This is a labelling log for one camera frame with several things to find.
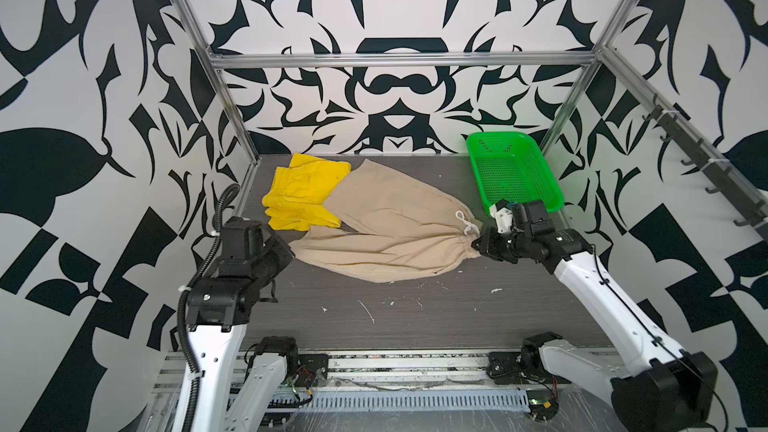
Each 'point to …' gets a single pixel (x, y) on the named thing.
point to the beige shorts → (394, 229)
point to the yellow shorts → (295, 198)
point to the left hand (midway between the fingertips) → (284, 241)
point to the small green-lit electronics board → (544, 404)
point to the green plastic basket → (511, 167)
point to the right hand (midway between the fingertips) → (475, 242)
